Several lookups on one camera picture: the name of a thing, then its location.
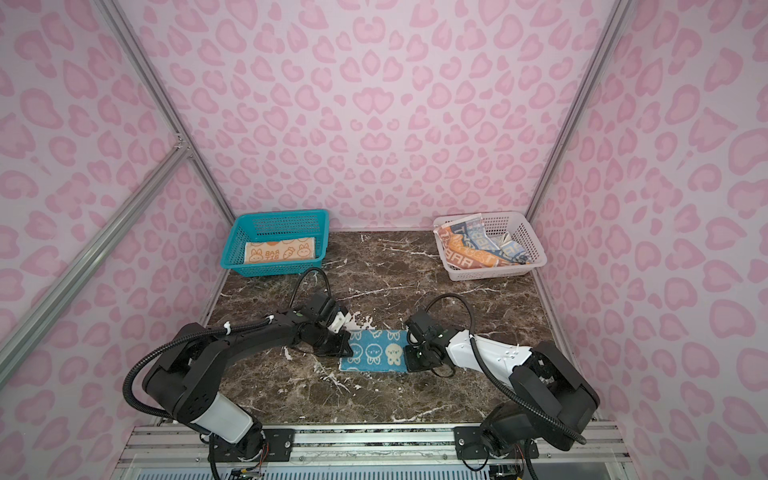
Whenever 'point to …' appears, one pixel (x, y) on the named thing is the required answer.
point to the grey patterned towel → (467, 243)
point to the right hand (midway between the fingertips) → (409, 363)
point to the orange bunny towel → (269, 251)
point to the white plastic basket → (519, 225)
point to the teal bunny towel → (376, 350)
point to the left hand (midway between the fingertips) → (355, 349)
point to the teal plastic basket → (276, 226)
